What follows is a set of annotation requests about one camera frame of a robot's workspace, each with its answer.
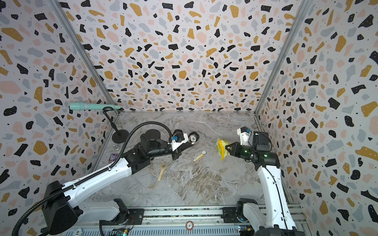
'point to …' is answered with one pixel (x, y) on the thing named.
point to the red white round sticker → (189, 225)
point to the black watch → (179, 133)
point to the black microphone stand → (120, 136)
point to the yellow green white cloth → (221, 144)
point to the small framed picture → (112, 157)
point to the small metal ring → (116, 147)
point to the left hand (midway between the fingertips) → (194, 143)
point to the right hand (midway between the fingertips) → (229, 147)
